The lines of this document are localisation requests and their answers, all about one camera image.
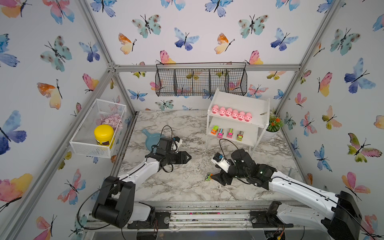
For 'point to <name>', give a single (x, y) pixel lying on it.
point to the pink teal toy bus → (220, 134)
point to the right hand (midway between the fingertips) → (215, 169)
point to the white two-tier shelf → (254, 125)
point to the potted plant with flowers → (274, 127)
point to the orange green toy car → (214, 130)
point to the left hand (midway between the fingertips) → (189, 156)
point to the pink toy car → (230, 133)
